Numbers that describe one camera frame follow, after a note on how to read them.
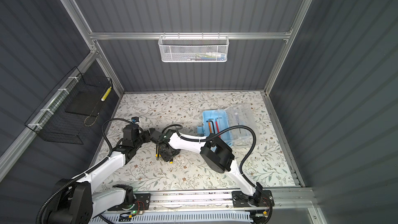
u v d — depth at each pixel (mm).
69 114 724
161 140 667
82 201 406
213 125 1016
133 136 669
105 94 812
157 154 885
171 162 850
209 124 1020
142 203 722
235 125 505
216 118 1045
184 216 707
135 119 772
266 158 870
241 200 722
